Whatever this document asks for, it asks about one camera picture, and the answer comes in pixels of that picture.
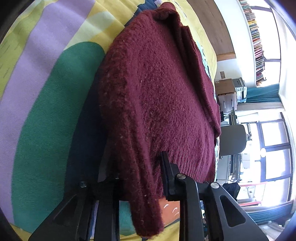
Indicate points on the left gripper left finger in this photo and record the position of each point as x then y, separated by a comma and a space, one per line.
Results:
90, 210

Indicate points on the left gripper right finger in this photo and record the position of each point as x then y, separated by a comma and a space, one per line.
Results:
207, 210

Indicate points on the maroon knit sweater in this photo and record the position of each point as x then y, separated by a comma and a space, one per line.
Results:
155, 95

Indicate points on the teal curtain left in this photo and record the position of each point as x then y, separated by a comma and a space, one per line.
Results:
262, 215

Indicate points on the teal curtain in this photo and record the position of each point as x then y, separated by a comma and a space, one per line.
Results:
262, 215
266, 94

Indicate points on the grey office chair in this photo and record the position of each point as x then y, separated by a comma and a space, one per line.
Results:
233, 140

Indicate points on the yellow dinosaur bedspread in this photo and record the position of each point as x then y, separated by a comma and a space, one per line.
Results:
50, 132

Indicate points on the wooden drawer nightstand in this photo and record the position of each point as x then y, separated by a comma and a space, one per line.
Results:
226, 95

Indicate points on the grey printer box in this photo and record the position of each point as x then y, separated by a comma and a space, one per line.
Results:
241, 89

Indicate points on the teal curtain right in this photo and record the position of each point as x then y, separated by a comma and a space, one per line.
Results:
266, 94

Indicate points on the row of books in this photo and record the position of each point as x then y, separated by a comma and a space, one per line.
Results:
256, 41

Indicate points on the wooden headboard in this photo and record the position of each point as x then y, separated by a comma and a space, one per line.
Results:
215, 28

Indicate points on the wall socket near nightstand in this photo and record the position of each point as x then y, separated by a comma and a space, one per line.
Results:
222, 74

